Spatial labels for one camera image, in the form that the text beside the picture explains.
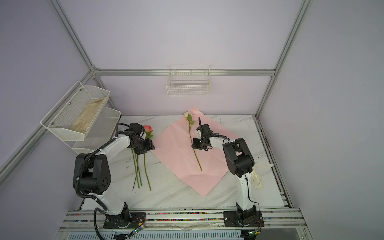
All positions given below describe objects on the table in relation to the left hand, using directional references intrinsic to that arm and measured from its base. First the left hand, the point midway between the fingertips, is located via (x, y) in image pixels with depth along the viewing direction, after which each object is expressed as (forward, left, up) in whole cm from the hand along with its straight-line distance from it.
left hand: (150, 150), depth 92 cm
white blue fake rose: (-8, +10, -8) cm, 16 cm away
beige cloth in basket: (+3, +30, +22) cm, 37 cm away
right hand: (+7, -26, -5) cm, 27 cm away
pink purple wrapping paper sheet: (-10, -32, -7) cm, 34 cm away
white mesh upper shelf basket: (+6, +37, +23) cm, 44 cm away
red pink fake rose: (+16, +5, -4) cm, 17 cm away
